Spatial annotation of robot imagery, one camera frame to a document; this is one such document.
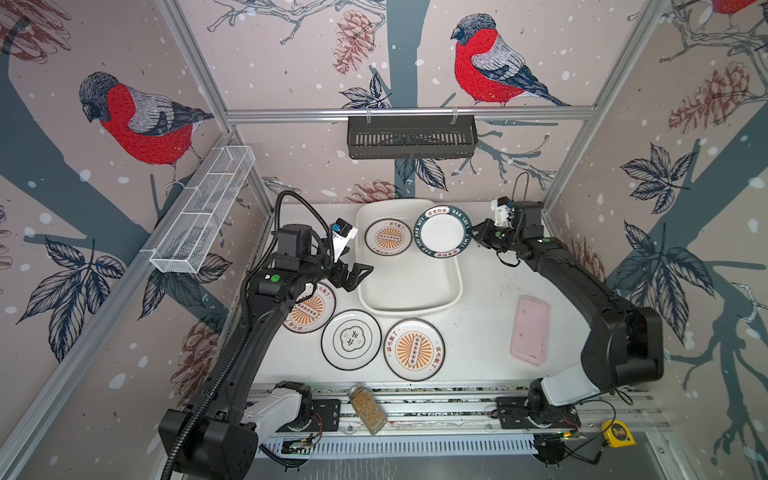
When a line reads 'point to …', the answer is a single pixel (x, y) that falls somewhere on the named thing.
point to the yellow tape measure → (618, 435)
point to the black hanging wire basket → (416, 136)
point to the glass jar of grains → (372, 416)
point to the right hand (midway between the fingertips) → (465, 232)
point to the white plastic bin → (410, 283)
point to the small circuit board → (297, 447)
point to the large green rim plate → (442, 231)
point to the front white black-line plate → (351, 340)
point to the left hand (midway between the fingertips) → (356, 257)
